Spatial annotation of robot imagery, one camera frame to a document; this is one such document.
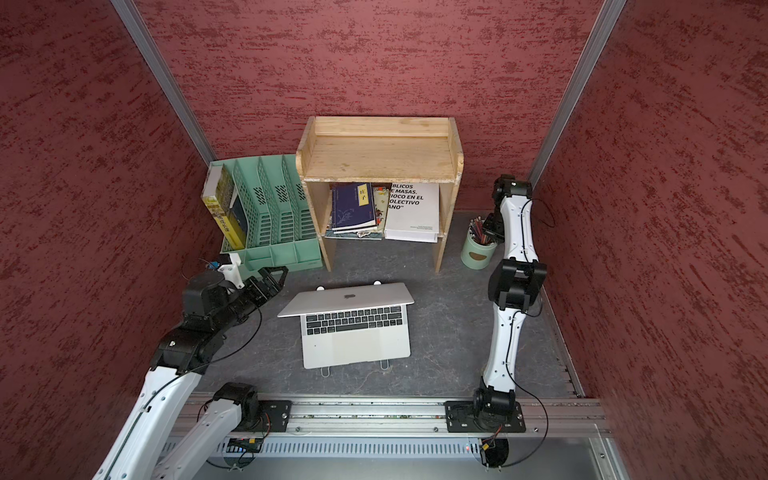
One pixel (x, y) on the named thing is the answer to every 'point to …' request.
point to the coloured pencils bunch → (477, 232)
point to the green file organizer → (260, 211)
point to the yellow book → (225, 209)
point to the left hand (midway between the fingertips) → (278, 283)
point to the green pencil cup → (475, 255)
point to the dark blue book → (353, 208)
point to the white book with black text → (413, 213)
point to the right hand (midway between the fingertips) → (497, 242)
